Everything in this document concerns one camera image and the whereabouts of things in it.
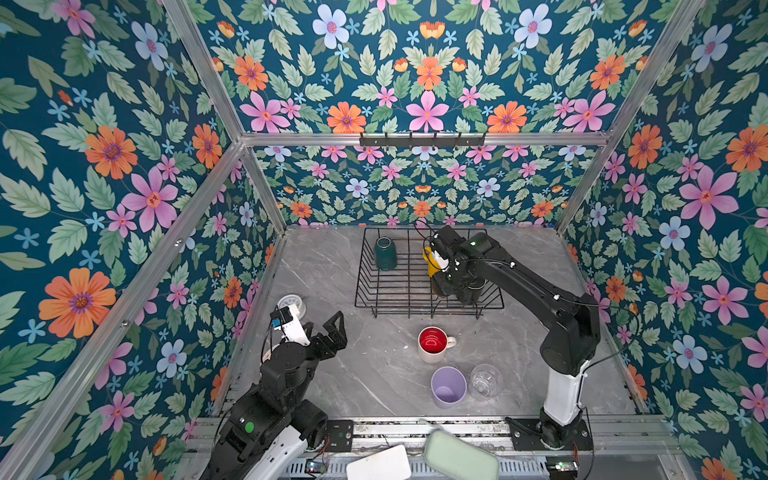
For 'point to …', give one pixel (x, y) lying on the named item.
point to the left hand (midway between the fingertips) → (334, 315)
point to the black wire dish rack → (393, 277)
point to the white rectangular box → (389, 464)
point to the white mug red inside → (432, 343)
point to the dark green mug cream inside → (386, 254)
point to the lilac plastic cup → (448, 386)
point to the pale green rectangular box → (456, 457)
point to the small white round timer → (293, 299)
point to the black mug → (473, 290)
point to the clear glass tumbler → (485, 381)
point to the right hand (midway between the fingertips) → (447, 283)
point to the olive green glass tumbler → (436, 288)
